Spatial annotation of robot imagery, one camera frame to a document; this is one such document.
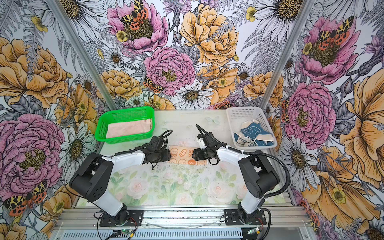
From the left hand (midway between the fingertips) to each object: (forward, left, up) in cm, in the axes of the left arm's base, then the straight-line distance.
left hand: (166, 160), depth 93 cm
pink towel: (+25, +30, +1) cm, 39 cm away
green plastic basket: (+32, +44, +5) cm, 55 cm away
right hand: (-1, -19, +2) cm, 19 cm away
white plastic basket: (+41, -52, -3) cm, 66 cm away
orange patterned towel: (+4, -10, -1) cm, 11 cm away
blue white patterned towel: (+16, -57, +4) cm, 59 cm away
